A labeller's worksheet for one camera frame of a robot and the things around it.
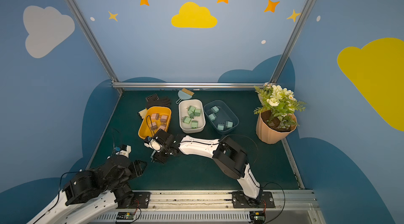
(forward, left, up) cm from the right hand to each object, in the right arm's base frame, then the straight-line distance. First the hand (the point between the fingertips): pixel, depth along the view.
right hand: (158, 153), depth 83 cm
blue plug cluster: (+22, -34, -4) cm, 40 cm away
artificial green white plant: (+20, -61, +23) cm, 68 cm away
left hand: (-8, +2, +9) cm, 13 cm away
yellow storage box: (+17, +14, -5) cm, 23 cm away
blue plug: (+36, -29, -4) cm, 46 cm away
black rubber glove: (+41, +15, -5) cm, 44 cm away
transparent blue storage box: (+30, -35, -6) cm, 46 cm away
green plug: (+34, -13, -4) cm, 37 cm away
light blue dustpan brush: (+50, -7, -6) cm, 51 cm away
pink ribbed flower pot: (+13, -59, +11) cm, 61 cm away
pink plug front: (+18, +2, -2) cm, 18 cm away
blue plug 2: (+25, -39, -5) cm, 47 cm away
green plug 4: (+26, -11, -5) cm, 29 cm away
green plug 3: (+29, -14, -4) cm, 33 cm away
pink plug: (+28, +11, -5) cm, 30 cm away
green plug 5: (+23, -16, -5) cm, 29 cm away
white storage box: (+38, -18, -3) cm, 43 cm away
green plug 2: (+33, -18, -5) cm, 38 cm away
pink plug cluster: (+20, +9, -4) cm, 22 cm away
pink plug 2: (+26, +4, -5) cm, 27 cm away
